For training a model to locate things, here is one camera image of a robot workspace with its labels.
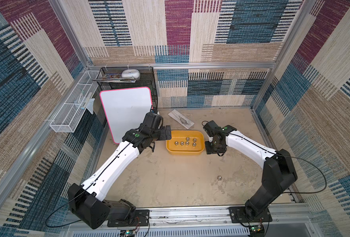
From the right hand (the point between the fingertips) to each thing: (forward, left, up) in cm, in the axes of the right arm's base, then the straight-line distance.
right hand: (209, 149), depth 88 cm
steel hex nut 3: (+8, +8, -8) cm, 14 cm away
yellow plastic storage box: (+15, +17, -7) cm, 23 cm away
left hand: (+3, +26, +16) cm, 31 cm away
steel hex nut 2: (+9, +12, -7) cm, 17 cm away
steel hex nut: (+10, +16, -9) cm, 21 cm away
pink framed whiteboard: (+17, +48, +17) cm, 54 cm away
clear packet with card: (+31, +16, -8) cm, 36 cm away
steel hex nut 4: (+12, +7, -8) cm, 16 cm away
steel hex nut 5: (-14, -5, -9) cm, 17 cm away
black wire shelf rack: (+39, +38, +22) cm, 59 cm away
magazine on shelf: (+37, +56, +25) cm, 72 cm away
